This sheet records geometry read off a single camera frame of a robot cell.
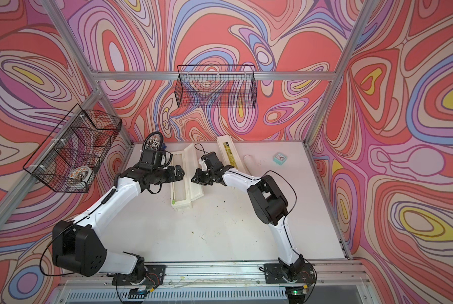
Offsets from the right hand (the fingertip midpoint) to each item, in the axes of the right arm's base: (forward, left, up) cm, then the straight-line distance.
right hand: (193, 184), depth 93 cm
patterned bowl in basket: (-7, +39, +21) cm, 45 cm away
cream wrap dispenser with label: (-5, +4, +1) cm, 6 cm away
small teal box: (+19, -48, -5) cm, 52 cm away
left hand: (-1, +5, +10) cm, 11 cm away
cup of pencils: (+19, +20, +12) cm, 31 cm away
